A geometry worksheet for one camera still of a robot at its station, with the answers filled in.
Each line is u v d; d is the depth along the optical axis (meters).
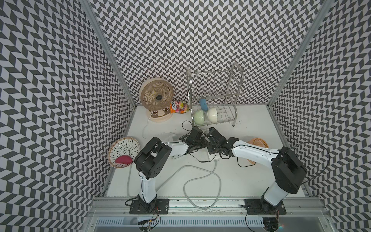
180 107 1.16
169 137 0.85
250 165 0.80
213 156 0.87
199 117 0.94
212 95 0.82
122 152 0.91
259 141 0.89
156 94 0.94
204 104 1.02
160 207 0.72
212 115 0.96
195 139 0.75
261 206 0.65
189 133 0.77
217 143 0.65
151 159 0.50
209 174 0.85
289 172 0.45
